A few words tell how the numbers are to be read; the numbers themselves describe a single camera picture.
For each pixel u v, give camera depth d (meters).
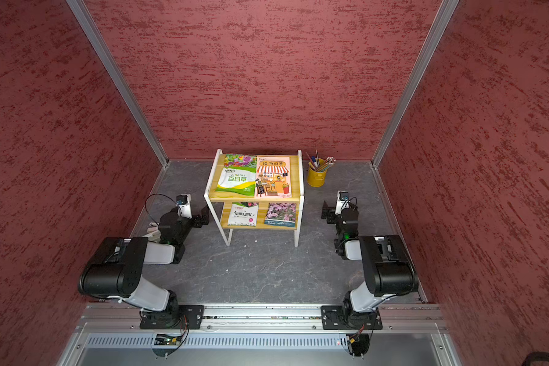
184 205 0.79
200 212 0.84
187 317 0.74
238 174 0.70
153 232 0.92
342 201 0.80
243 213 0.81
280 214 0.81
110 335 0.75
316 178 1.03
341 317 0.73
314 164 1.07
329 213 0.84
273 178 0.70
